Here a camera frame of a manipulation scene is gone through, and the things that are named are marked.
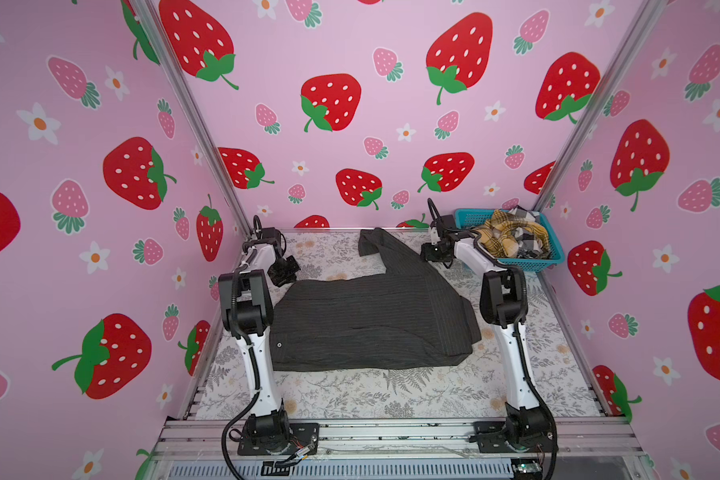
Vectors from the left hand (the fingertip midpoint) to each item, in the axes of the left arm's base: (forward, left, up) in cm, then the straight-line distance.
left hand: (297, 275), depth 106 cm
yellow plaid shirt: (+12, -73, +9) cm, 74 cm away
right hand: (+10, -48, +1) cm, 49 cm away
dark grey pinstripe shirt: (-15, -37, -3) cm, 40 cm away
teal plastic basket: (+25, -68, +5) cm, 73 cm away
